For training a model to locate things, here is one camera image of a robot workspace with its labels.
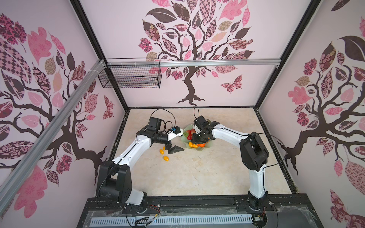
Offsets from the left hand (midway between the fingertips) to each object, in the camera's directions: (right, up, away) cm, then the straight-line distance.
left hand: (181, 142), depth 80 cm
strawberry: (+8, +5, +14) cm, 17 cm away
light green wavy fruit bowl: (+2, -1, +16) cm, 17 cm away
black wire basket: (-35, +45, +15) cm, 59 cm away
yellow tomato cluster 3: (-10, -12, +10) cm, 19 cm away
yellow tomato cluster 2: (-13, -8, +12) cm, 20 cm away
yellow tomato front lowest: (+6, -3, +12) cm, 14 cm away
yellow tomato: (+9, -4, +12) cm, 16 cm away
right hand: (+9, 0, +14) cm, 17 cm away
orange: (+13, -4, +12) cm, 18 cm away
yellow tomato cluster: (-9, -2, -6) cm, 11 cm away
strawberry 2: (+5, +1, +17) cm, 18 cm away
